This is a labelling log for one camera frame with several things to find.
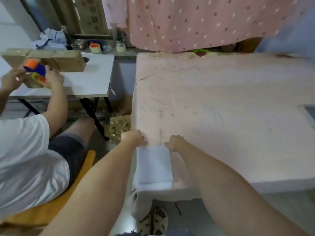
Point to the person's right hand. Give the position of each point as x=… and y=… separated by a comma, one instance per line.
x=175, y=143

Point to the person's left hand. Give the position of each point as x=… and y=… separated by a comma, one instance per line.
x=133, y=138

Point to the white pad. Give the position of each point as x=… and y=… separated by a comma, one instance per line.
x=153, y=167

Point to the beige plastic tray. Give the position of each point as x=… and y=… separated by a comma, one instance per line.
x=302, y=109

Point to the person's right forearm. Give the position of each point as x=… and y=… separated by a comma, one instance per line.
x=226, y=194

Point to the person's left forearm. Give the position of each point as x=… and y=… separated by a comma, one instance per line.
x=98, y=189

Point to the gold foil packet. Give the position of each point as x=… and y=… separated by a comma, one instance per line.
x=118, y=129

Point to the pink tablecloth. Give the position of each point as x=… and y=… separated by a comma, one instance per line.
x=221, y=108

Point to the white folding table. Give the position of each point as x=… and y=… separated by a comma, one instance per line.
x=93, y=78

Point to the beige sandal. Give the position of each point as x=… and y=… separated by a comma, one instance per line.
x=160, y=221
x=144, y=226

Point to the pale tape roll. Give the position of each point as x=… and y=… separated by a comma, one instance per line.
x=120, y=47

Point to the green plastic item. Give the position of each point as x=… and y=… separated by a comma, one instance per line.
x=201, y=52

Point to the orange tape roll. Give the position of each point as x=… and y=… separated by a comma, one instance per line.
x=95, y=48

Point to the yellow chair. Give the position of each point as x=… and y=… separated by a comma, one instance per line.
x=49, y=211

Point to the orange and blue toy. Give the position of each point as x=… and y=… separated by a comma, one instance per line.
x=37, y=68

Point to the pink polka-dot curtain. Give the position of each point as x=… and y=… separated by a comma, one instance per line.
x=197, y=22

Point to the carved wooden board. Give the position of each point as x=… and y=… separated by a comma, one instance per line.
x=92, y=17

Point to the white cloth pile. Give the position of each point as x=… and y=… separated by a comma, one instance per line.
x=53, y=38

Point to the brown wooden post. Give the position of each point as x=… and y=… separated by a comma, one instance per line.
x=249, y=45

